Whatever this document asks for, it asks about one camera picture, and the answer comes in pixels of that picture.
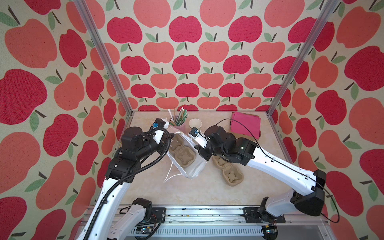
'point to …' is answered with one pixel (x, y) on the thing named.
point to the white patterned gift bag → (192, 171)
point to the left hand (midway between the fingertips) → (174, 135)
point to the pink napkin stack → (245, 124)
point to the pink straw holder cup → (182, 127)
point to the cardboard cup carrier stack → (232, 174)
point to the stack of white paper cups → (195, 122)
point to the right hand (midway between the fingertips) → (200, 142)
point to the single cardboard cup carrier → (185, 155)
